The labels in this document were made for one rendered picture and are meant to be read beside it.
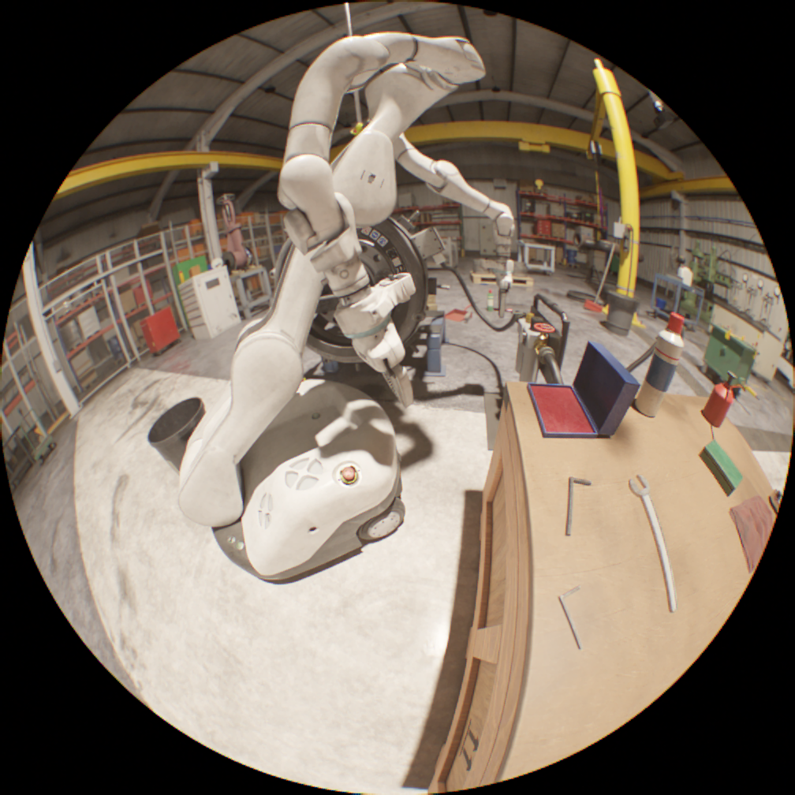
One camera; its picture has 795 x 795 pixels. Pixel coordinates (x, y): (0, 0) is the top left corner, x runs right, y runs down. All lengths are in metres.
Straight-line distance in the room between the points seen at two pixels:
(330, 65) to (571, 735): 0.82
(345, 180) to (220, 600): 1.20
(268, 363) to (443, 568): 0.70
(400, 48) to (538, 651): 0.85
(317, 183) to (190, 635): 1.20
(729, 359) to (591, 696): 3.01
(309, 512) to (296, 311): 0.41
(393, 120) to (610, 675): 1.00
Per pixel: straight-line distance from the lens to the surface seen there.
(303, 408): 0.84
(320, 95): 0.43
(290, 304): 0.54
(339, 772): 0.93
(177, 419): 1.33
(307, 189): 0.34
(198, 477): 0.66
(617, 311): 3.08
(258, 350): 0.50
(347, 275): 0.35
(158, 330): 6.10
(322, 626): 0.81
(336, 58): 0.48
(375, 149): 0.60
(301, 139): 0.39
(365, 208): 0.54
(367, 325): 0.37
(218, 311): 4.87
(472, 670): 0.66
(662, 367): 0.61
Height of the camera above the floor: 0.76
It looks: 34 degrees down
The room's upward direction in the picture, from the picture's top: 7 degrees counter-clockwise
